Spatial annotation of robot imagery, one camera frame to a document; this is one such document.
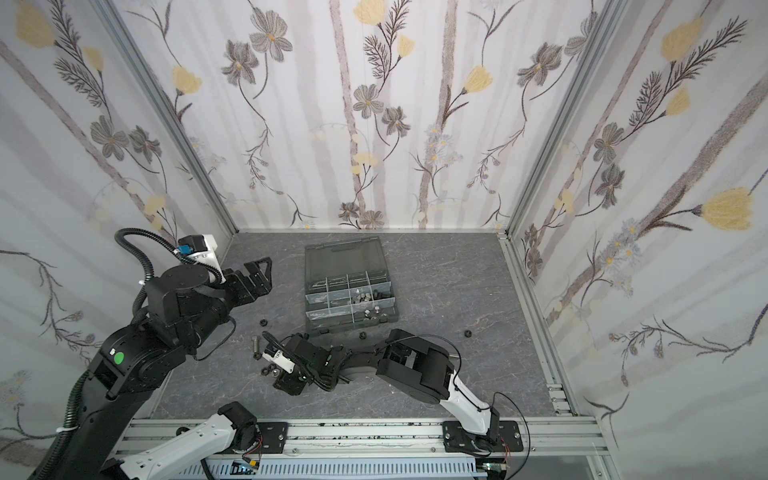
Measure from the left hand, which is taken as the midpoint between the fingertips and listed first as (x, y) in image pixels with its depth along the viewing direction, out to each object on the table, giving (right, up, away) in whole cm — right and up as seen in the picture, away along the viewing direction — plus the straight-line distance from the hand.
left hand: (252, 259), depth 59 cm
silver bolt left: (-12, -27, +29) cm, 41 cm away
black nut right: (+53, -24, +34) cm, 67 cm away
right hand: (-6, -30, +21) cm, 37 cm away
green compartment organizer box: (+13, -9, +41) cm, 44 cm away
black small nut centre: (+19, -24, +33) cm, 45 cm away
